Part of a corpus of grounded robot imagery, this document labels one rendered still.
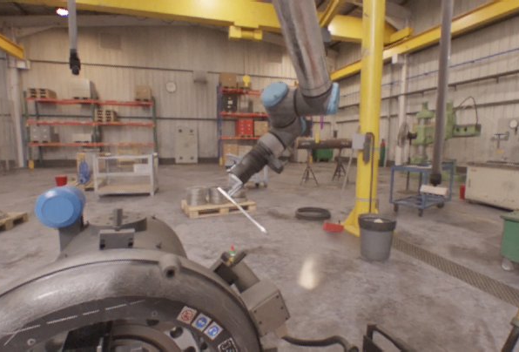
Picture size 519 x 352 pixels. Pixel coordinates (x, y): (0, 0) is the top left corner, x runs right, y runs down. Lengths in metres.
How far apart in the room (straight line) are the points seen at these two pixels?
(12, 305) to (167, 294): 0.27
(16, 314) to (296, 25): 0.78
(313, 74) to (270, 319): 0.65
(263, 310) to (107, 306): 0.38
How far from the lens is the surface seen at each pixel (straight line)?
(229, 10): 12.38
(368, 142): 3.96
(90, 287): 0.67
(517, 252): 3.56
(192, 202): 4.92
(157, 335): 0.87
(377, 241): 3.19
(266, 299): 0.80
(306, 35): 0.70
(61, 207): 1.37
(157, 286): 0.67
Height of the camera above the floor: 1.22
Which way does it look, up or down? 7 degrees down
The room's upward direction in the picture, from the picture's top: straight up
